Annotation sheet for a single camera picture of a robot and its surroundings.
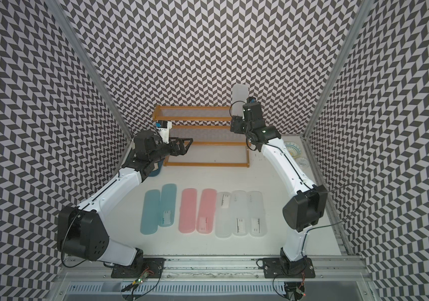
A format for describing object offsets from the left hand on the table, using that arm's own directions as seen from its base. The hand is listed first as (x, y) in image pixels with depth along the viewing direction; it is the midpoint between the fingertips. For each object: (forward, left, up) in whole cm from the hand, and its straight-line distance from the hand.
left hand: (186, 140), depth 81 cm
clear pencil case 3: (-27, -31, -27) cm, 49 cm away
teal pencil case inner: (-18, +11, -28) cm, 35 cm away
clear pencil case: (-23, -16, -27) cm, 39 cm away
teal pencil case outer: (-22, +18, -25) cm, 38 cm away
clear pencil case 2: (-22, -24, -26) cm, 42 cm away
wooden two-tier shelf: (+7, -11, -11) cm, 17 cm away
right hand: (+6, -24, +4) cm, 25 cm away
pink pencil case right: (-22, -8, -26) cm, 35 cm away
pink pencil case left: (-21, +1, -27) cm, 34 cm away
